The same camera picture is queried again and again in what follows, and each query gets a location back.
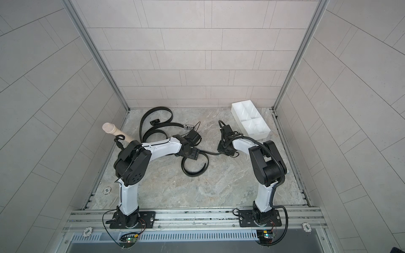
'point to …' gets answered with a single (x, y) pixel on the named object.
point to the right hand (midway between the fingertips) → (221, 150)
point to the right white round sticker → (306, 226)
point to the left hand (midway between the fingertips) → (194, 153)
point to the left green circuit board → (128, 240)
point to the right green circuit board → (265, 237)
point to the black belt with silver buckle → (156, 125)
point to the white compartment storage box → (249, 120)
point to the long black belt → (203, 153)
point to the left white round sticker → (87, 231)
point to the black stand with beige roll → (110, 128)
